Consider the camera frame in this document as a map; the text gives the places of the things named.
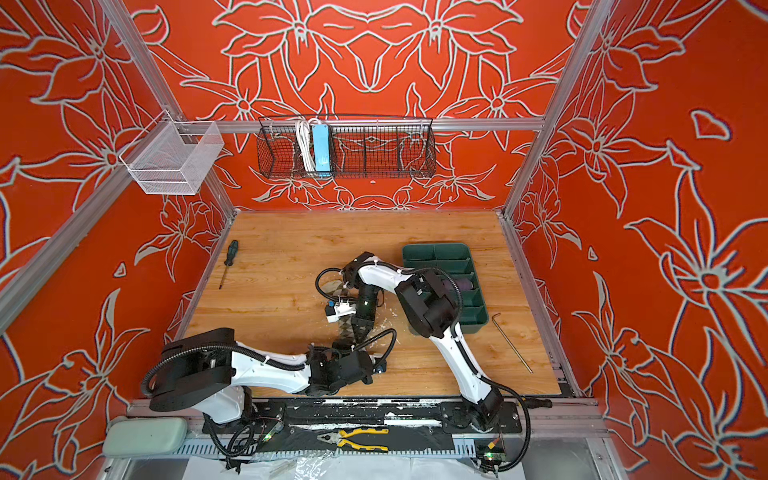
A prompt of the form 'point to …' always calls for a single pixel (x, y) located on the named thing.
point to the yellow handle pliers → (341, 436)
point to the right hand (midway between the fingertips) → (357, 335)
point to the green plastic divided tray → (457, 259)
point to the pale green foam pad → (143, 436)
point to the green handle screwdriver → (232, 250)
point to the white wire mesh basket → (172, 157)
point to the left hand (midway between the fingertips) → (355, 343)
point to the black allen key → (496, 326)
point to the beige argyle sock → (345, 335)
